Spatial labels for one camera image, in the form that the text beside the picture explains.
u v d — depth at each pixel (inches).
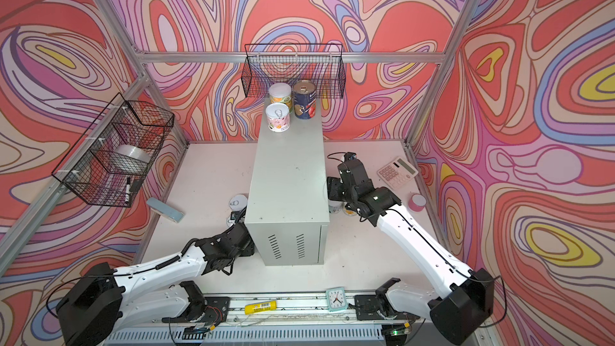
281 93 30.2
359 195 21.8
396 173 41.2
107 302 15.8
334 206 23.2
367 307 28.8
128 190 28.3
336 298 29.0
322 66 37.4
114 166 28.4
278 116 28.3
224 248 25.2
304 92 28.8
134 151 28.9
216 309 28.5
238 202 35.8
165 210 36.0
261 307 28.4
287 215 22.3
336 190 26.6
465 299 14.7
